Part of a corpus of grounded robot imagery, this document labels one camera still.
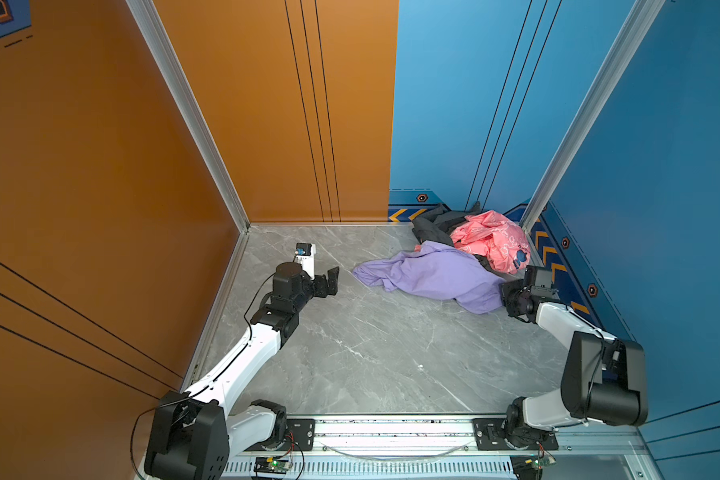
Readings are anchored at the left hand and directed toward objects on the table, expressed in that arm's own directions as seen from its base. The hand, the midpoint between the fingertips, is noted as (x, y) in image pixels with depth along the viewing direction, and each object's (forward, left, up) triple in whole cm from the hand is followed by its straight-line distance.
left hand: (324, 264), depth 83 cm
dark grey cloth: (+19, -35, -3) cm, 39 cm away
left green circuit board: (-44, +10, -21) cm, 50 cm away
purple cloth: (+4, -35, -8) cm, 36 cm away
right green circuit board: (-43, -54, -19) cm, 72 cm away
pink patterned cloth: (+15, -54, -4) cm, 56 cm away
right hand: (+2, -53, -12) cm, 54 cm away
